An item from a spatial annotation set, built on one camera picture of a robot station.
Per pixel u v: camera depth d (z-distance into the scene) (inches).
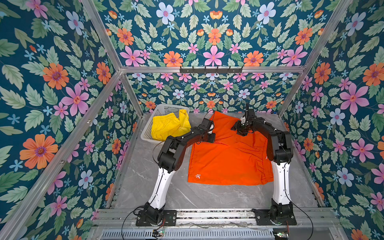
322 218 29.6
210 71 36.6
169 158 23.5
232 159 37.0
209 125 34.0
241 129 37.6
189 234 30.2
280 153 24.4
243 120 40.2
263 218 28.8
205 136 30.9
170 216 28.9
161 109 45.1
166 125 41.1
